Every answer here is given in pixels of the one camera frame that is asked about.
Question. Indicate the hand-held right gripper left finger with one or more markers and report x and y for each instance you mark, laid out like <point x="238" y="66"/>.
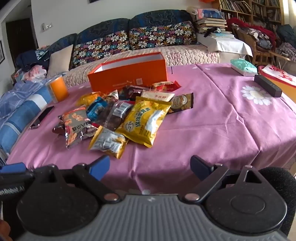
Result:
<point x="100" y="168"/>

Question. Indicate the silver and yellow snack packet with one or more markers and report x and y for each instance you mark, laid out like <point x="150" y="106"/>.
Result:
<point x="108" y="142"/>

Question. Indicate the blue striped bedding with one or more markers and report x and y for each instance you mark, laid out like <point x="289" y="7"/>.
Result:
<point x="18" y="104"/>

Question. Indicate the purple floral tablecloth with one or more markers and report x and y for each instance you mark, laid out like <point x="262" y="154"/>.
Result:
<point x="219" y="120"/>

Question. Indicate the red and white bag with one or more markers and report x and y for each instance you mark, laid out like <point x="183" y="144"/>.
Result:
<point x="277" y="73"/>

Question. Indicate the red blanket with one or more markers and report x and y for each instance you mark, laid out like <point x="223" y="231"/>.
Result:
<point x="245" y="24"/>

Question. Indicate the brown cookie packet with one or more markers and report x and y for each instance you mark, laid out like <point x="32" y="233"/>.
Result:
<point x="181" y="102"/>

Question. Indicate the large yellow snack packet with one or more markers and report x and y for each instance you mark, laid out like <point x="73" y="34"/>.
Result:
<point x="143" y="120"/>

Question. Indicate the orange paper bag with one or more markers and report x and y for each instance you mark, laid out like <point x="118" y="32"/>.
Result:
<point x="209" y="1"/>

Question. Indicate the black smartphone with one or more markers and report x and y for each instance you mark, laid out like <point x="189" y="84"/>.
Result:
<point x="41" y="117"/>

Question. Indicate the small dark red snack packet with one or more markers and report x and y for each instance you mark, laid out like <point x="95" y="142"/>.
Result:
<point x="57" y="128"/>

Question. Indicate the dark blue clothes pile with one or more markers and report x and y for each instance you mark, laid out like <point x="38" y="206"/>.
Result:
<point x="30" y="58"/>

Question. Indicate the beige pillow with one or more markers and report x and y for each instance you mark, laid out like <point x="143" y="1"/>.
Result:
<point x="60" y="60"/>

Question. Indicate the orange cardboard box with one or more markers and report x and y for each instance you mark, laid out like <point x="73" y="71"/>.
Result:
<point x="129" y="74"/>

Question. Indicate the wooden bookshelf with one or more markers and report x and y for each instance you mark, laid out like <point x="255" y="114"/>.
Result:
<point x="254" y="9"/>

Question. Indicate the large framed wall picture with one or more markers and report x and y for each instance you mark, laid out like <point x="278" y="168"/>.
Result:
<point x="98" y="1"/>

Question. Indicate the white snack packet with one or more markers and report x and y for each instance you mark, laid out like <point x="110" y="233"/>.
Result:
<point x="157" y="95"/>

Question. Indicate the blue snack packet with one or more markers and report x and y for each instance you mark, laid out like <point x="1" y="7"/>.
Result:
<point x="96" y="107"/>

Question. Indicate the red biscuit packet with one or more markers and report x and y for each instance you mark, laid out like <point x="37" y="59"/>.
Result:
<point x="166" y="87"/>

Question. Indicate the teal tissue pack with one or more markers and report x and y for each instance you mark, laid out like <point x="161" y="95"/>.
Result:
<point x="244" y="67"/>

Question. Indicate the dark blue patterned sofa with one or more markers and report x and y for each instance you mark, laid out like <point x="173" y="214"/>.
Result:
<point x="104" y="26"/>

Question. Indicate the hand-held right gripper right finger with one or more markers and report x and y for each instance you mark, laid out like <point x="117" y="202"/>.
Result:
<point x="199" y="168"/>

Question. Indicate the floral sofa cushion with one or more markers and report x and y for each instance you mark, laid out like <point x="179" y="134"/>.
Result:
<point x="101" y="48"/>
<point x="161" y="34"/>

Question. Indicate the orange patterned foil snack packet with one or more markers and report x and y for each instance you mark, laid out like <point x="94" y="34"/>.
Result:
<point x="74" y="125"/>

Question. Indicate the dark chocolate snack packet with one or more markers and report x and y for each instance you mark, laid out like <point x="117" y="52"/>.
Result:
<point x="131" y="91"/>

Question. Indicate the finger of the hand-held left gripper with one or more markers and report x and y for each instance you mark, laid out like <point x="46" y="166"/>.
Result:
<point x="12" y="167"/>

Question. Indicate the stack of books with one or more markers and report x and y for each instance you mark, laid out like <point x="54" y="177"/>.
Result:
<point x="210" y="22"/>

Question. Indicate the beige quilted sofa cover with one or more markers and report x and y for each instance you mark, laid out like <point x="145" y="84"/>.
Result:
<point x="185" y="54"/>

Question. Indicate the black rectangular box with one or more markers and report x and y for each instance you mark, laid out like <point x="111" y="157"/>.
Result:
<point x="268" y="85"/>

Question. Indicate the clear orange snack packet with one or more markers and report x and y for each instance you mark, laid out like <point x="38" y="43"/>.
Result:
<point x="86" y="98"/>

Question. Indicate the orange cup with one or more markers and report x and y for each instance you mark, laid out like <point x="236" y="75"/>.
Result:
<point x="59" y="89"/>

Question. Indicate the small gold snack packet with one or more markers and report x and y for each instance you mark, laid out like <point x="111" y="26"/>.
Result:
<point x="112" y="96"/>

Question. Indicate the wicker chair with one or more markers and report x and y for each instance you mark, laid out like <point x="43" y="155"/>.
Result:
<point x="261" y="52"/>

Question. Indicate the pink and white plastic bag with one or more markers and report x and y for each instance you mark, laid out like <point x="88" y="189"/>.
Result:
<point x="34" y="71"/>

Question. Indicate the small framed wall picture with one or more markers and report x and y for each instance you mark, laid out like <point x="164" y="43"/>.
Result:
<point x="1" y="52"/>

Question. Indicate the white cloth covered box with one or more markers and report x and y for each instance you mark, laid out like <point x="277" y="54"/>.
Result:
<point x="229" y="46"/>

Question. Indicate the wall light switch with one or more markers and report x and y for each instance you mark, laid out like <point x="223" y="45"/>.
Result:
<point x="47" y="26"/>

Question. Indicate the clear packet of dark dates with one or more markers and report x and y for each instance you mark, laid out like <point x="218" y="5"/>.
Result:
<point x="111" y="118"/>

